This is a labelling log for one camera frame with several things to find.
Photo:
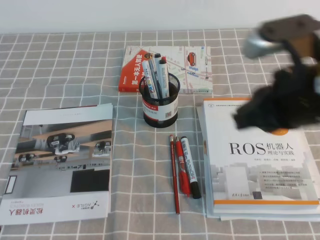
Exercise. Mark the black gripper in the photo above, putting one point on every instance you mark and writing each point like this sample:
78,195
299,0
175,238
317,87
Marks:
293,100

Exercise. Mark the black capped white marker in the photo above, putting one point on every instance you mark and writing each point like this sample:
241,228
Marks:
194,185

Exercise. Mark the black mesh pen holder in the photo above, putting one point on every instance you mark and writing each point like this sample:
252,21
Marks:
160,113

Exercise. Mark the red ballpoint pen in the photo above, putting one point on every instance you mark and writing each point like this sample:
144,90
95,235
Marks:
182,172

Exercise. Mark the white ROS robot book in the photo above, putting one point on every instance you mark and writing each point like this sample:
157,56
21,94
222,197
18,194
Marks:
257,162

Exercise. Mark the red map cover book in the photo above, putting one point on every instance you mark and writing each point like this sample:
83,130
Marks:
192,66

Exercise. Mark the paper stack under book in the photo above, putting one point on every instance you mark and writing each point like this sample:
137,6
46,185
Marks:
207,175

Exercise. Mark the red capped marker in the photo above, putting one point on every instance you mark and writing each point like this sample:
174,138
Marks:
164,77

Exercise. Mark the black capped marker back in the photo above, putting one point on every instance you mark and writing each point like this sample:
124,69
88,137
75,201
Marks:
156,68

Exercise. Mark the black capped marker middle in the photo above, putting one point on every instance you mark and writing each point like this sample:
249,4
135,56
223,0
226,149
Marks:
149,79

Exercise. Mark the red pencil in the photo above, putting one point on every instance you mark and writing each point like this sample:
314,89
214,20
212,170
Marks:
174,175

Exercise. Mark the Agilex robot brochure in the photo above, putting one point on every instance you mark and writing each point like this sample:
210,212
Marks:
61,169

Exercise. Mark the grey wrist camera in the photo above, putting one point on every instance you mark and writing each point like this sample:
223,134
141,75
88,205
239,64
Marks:
268,37

